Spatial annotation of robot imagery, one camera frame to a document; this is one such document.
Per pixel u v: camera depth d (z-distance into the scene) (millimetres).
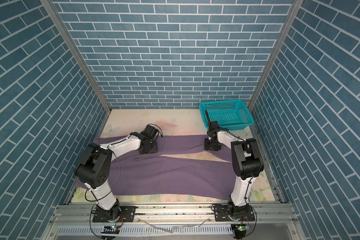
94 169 481
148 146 707
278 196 826
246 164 507
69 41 815
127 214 745
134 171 876
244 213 678
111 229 722
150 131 778
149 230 706
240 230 716
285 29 783
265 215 750
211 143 841
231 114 1193
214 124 825
